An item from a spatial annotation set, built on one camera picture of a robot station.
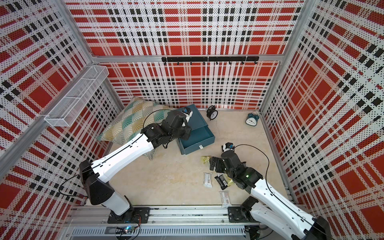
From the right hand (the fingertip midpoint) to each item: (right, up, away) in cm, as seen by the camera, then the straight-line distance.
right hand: (219, 160), depth 79 cm
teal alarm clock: (+28, +23, +29) cm, 46 cm away
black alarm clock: (-2, +28, +32) cm, 43 cm away
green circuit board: (-45, -30, -10) cm, 55 cm away
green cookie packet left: (-7, -2, +12) cm, 14 cm away
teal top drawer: (-10, +12, +3) cm, 16 cm away
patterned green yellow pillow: (-55, +23, +15) cm, 61 cm away
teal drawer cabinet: (-12, +22, +8) cm, 27 cm away
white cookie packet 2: (+3, -21, -1) cm, 21 cm away
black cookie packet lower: (+2, -13, +5) cm, 14 cm away
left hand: (-15, +18, -2) cm, 23 cm away
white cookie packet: (-6, -13, +5) cm, 16 cm away
